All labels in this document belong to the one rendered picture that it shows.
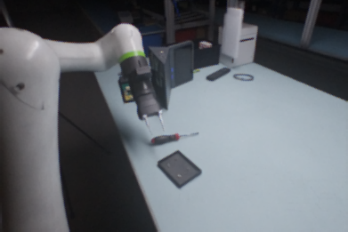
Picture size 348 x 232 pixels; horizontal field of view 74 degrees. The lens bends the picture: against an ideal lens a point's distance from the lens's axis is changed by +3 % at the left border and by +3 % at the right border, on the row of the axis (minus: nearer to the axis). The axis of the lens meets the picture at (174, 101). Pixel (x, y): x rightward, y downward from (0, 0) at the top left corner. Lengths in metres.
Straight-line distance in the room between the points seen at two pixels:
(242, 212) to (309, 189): 0.19
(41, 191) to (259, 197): 0.49
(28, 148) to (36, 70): 0.13
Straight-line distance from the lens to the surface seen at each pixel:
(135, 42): 0.78
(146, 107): 0.72
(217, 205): 0.62
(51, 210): 0.54
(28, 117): 0.44
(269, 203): 0.66
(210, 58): 1.37
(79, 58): 0.75
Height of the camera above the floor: 1.51
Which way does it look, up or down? 30 degrees down
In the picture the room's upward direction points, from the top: 3 degrees counter-clockwise
